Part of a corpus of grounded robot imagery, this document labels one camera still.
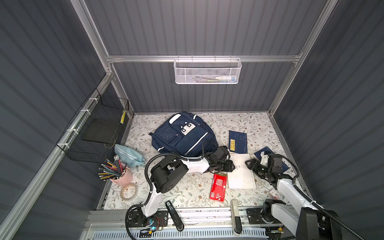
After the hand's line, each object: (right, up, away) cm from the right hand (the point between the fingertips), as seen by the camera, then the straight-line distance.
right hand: (250, 164), depth 88 cm
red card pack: (-20, -11, -5) cm, 23 cm away
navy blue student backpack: (-40, +18, +14) cm, 46 cm away
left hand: (-9, -2, 0) cm, 10 cm away
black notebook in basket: (-79, +21, -16) cm, 83 cm away
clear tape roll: (-70, -14, -5) cm, 71 cm away
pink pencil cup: (-70, -5, -9) cm, 70 cm away
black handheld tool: (-42, -22, -16) cm, 50 cm away
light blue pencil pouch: (-75, +5, +4) cm, 75 cm away
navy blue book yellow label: (-3, +12, +14) cm, 19 cm away
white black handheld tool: (-14, -22, -20) cm, 33 cm away
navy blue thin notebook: (+12, +8, +2) cm, 14 cm away
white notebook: (-5, -7, -1) cm, 9 cm away
